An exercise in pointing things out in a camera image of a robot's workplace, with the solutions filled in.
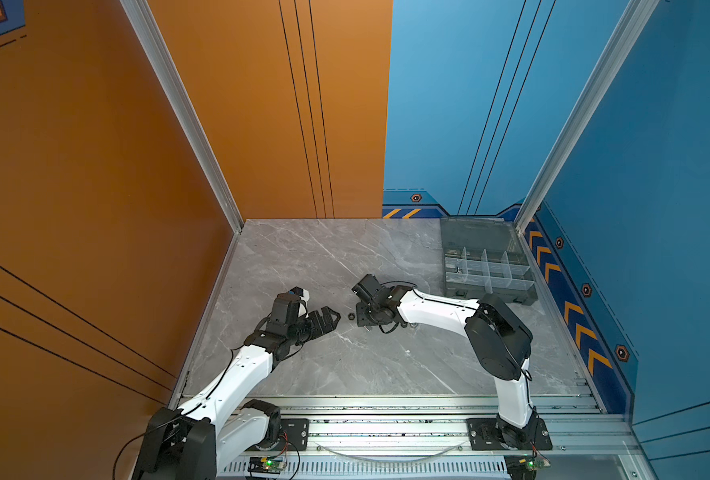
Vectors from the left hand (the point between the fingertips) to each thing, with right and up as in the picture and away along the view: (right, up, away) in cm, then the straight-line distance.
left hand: (330, 318), depth 85 cm
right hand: (+8, -2, +7) cm, 11 cm away
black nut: (+6, -1, +9) cm, 11 cm away
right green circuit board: (+50, -30, -16) cm, 60 cm away
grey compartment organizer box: (+52, +17, +19) cm, 58 cm away
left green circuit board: (-15, -32, -14) cm, 38 cm away
